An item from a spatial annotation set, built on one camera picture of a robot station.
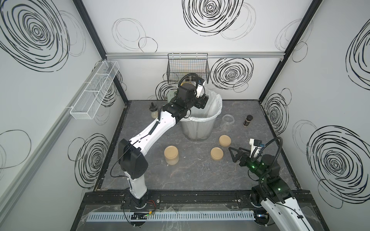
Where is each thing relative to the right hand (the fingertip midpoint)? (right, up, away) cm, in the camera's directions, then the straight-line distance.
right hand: (234, 150), depth 74 cm
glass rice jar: (+3, +15, +25) cm, 29 cm away
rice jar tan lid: (-34, -4, +8) cm, 35 cm away
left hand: (-17, +30, +3) cm, 35 cm away
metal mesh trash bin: (-18, +9, +11) cm, 23 cm away
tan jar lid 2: (-6, -6, +15) cm, 18 cm away
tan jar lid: (0, +1, +20) cm, 20 cm away
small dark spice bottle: (+18, +16, +23) cm, 33 cm away
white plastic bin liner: (-9, +21, +14) cm, 27 cm away
